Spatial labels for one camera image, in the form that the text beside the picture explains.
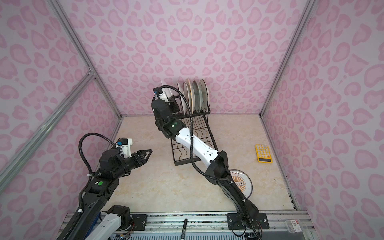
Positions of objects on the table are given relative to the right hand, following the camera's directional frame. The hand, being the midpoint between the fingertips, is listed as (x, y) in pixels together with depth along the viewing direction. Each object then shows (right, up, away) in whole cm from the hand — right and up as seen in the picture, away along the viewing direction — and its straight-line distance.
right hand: (173, 93), depth 78 cm
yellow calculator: (+55, -34, +19) cm, 68 cm away
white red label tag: (+57, -64, -8) cm, 86 cm away
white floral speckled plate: (+16, 0, +7) cm, 17 cm away
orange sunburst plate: (+39, -48, +8) cm, 62 cm away
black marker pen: (+6, -66, -6) cm, 67 cm away
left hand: (-11, -29, -4) cm, 31 cm away
